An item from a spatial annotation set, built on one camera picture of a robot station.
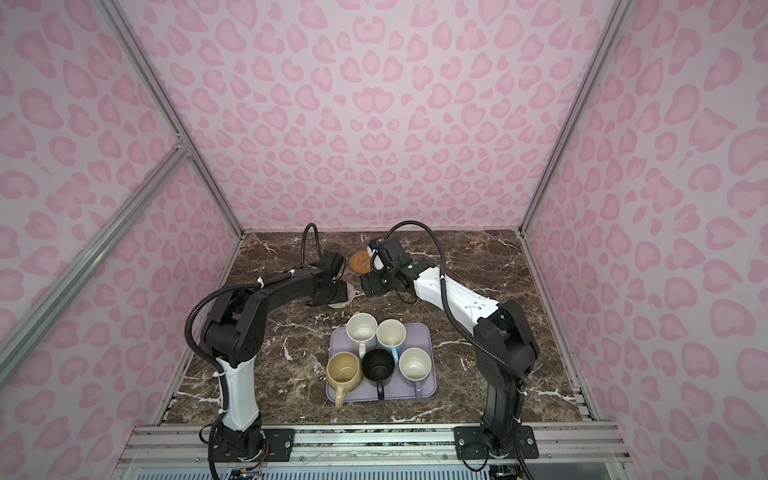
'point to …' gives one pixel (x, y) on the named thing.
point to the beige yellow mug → (344, 373)
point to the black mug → (378, 366)
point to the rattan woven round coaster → (360, 262)
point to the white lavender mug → (415, 364)
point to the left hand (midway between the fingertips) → (340, 292)
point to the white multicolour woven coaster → (350, 299)
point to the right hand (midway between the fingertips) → (376, 277)
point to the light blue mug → (391, 334)
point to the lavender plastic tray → (418, 336)
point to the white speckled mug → (362, 328)
